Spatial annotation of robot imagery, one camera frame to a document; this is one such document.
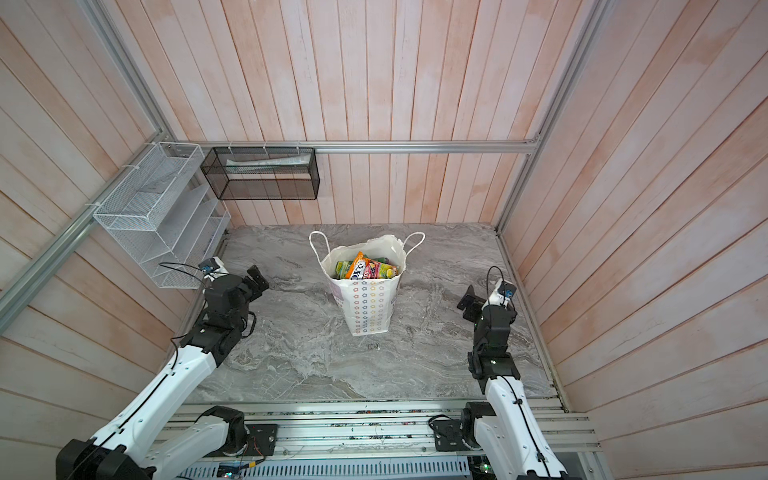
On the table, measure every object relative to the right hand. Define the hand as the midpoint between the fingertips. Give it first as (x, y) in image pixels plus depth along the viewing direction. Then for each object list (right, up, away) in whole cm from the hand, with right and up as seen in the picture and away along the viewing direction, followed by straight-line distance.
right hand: (486, 291), depth 81 cm
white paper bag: (-33, -3, -1) cm, 33 cm away
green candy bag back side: (-28, +6, +1) cm, 28 cm away
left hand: (-66, +3, -1) cm, 66 cm away
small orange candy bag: (-36, +6, -1) cm, 36 cm away
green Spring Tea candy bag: (-41, +6, +7) cm, 42 cm away
